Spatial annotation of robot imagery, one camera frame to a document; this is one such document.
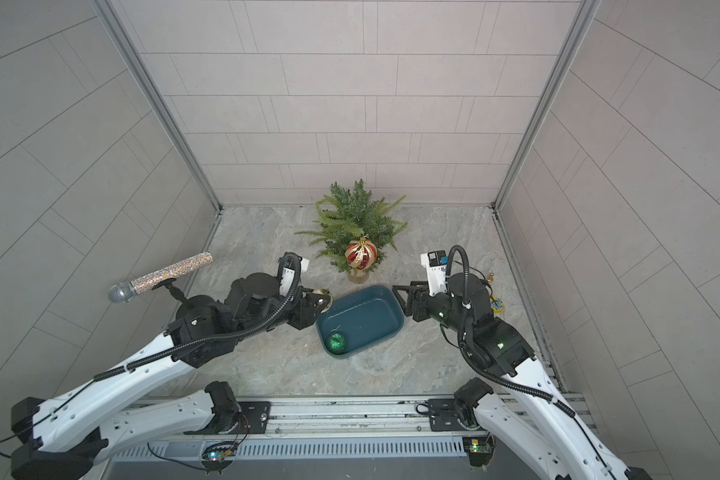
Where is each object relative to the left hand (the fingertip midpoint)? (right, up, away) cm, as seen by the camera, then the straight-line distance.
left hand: (329, 297), depth 66 cm
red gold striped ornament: (+7, +10, -2) cm, 12 cm away
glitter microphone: (-46, +1, 0) cm, 46 cm away
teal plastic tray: (+5, -12, +22) cm, 25 cm away
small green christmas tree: (+4, +19, +5) cm, 20 cm away
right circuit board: (+34, -35, +2) cm, 49 cm away
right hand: (+16, +1, +1) cm, 16 cm away
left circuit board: (-23, -33, -3) cm, 41 cm away
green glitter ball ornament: (0, -15, +12) cm, 20 cm away
